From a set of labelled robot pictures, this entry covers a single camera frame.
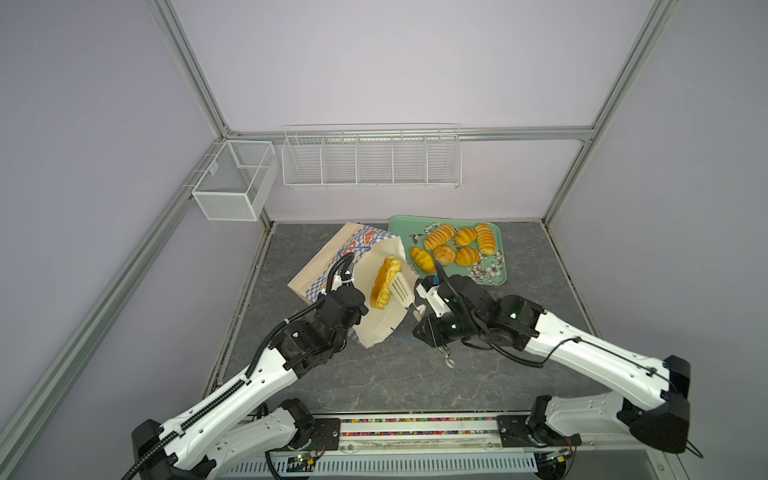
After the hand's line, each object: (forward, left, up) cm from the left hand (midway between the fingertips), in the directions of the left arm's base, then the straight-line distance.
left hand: (346, 292), depth 73 cm
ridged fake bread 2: (+24, -24, -21) cm, 39 cm away
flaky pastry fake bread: (+25, -31, -19) cm, 44 cm away
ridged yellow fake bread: (+30, -49, -21) cm, 61 cm away
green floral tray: (+39, -21, -22) cm, 49 cm away
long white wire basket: (+48, -8, +6) cm, 49 cm away
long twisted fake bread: (+2, -9, -1) cm, 9 cm away
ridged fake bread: (+35, -31, -20) cm, 51 cm away
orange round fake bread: (+33, -41, -20) cm, 56 cm away
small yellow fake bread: (+24, -39, -20) cm, 50 cm away
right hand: (-11, -16, -2) cm, 20 cm away
